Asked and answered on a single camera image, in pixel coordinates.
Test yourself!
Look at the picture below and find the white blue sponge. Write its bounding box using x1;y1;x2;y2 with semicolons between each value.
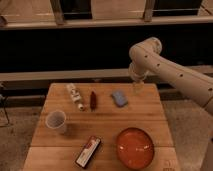
111;90;128;107

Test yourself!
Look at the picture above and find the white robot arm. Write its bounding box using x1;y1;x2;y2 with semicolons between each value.
129;37;213;117

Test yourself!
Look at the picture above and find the orange ceramic bowl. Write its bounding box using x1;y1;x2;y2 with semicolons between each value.
116;127;155;170

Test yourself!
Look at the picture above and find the dark red chili pepper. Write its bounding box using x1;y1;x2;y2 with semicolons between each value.
90;91;97;111

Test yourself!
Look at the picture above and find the white plastic bottle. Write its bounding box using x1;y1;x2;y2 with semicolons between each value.
66;83;85;111

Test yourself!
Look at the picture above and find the black red snack box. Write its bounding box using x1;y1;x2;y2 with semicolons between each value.
75;136;101;169

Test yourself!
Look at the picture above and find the clear plastic cup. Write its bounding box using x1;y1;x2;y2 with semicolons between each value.
45;110;67;134

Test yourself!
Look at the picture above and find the grey metal railing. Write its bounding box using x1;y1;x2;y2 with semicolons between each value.
0;0;213;29

